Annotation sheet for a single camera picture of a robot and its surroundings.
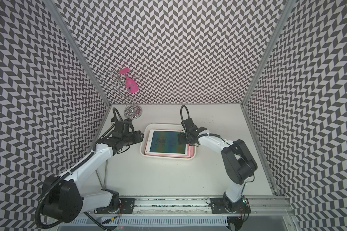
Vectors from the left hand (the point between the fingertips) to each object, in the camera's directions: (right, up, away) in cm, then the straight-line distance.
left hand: (140, 137), depth 85 cm
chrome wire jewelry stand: (-26, +39, +22) cm, 52 cm away
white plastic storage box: (+17, +5, +14) cm, 23 cm away
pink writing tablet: (+14, -4, +8) cm, 17 cm away
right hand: (+26, -4, +6) cm, 27 cm away
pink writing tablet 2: (+31, -11, +3) cm, 33 cm away
